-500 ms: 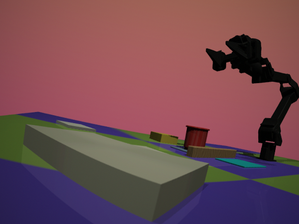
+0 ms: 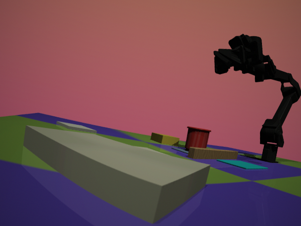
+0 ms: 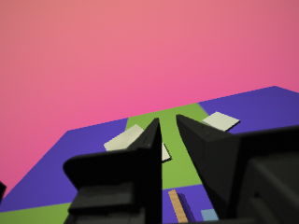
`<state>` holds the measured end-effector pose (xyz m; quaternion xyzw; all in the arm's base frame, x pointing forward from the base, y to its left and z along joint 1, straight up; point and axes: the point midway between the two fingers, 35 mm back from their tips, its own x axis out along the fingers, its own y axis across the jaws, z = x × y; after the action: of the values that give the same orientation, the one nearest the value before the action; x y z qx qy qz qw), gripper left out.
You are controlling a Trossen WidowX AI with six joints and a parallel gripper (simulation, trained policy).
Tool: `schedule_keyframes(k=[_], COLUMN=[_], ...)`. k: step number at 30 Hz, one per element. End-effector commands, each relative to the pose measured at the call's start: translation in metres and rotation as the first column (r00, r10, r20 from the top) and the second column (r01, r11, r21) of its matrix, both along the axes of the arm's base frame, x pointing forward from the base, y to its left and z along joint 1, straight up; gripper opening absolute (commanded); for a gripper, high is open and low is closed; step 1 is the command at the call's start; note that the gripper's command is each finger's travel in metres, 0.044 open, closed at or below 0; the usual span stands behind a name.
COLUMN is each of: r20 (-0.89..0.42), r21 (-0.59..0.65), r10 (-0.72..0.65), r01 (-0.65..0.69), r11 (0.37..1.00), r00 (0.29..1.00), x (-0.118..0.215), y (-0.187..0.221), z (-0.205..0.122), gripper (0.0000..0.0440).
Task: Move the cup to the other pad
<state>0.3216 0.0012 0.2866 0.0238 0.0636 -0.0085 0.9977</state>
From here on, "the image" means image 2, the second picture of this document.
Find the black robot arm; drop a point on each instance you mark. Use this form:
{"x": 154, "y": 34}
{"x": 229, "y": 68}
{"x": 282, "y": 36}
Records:
{"x": 272, "y": 128}

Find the olive yellow rectangular block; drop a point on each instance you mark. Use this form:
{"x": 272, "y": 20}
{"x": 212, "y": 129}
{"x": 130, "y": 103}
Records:
{"x": 165, "y": 139}

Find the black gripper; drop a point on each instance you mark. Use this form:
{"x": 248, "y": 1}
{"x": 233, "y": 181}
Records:
{"x": 238, "y": 58}

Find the dark red cup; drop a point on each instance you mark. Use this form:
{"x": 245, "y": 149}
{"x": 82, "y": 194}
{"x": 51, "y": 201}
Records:
{"x": 197, "y": 137}

